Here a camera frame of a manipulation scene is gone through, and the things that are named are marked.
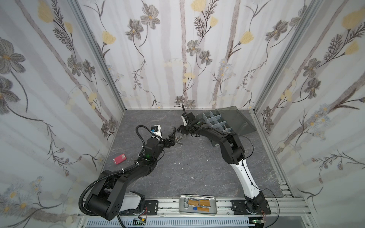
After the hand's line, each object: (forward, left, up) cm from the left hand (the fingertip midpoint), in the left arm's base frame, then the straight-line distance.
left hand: (166, 129), depth 85 cm
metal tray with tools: (-38, -20, -17) cm, 46 cm away
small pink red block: (-10, +32, -20) cm, 39 cm away
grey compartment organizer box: (+25, -49, -21) cm, 59 cm away
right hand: (+12, -8, -10) cm, 18 cm away
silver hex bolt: (+1, -8, -17) cm, 19 cm away
